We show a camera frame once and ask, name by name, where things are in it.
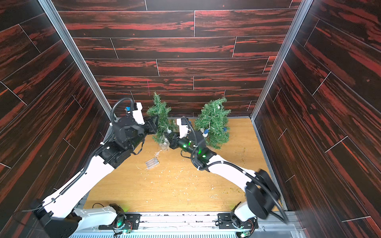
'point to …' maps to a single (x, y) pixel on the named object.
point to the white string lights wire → (165, 144)
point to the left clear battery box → (152, 163)
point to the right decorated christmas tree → (213, 120)
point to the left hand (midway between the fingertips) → (157, 116)
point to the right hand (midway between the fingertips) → (168, 131)
